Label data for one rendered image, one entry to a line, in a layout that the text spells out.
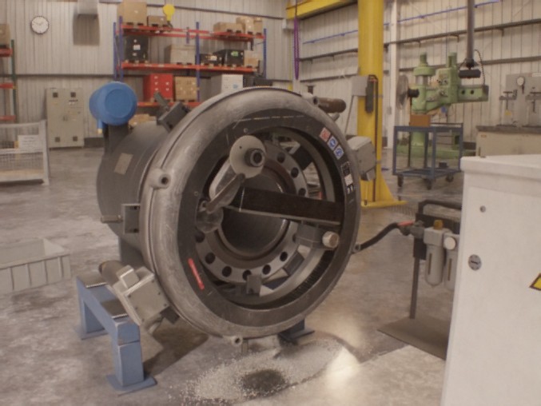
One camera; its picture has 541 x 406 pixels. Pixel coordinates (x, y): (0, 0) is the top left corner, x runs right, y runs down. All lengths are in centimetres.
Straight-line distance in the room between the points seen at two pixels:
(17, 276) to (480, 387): 239
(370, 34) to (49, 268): 379
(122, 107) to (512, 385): 158
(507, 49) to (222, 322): 1268
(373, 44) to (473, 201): 444
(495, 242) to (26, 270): 242
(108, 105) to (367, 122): 353
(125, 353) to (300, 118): 94
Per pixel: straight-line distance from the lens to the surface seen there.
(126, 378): 166
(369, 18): 506
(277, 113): 128
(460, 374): 71
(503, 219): 61
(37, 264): 272
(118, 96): 183
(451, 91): 1241
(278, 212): 129
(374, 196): 500
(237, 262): 142
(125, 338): 159
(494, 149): 784
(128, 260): 198
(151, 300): 122
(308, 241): 134
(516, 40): 1341
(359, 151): 156
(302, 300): 146
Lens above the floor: 89
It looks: 10 degrees down
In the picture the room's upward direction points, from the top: straight up
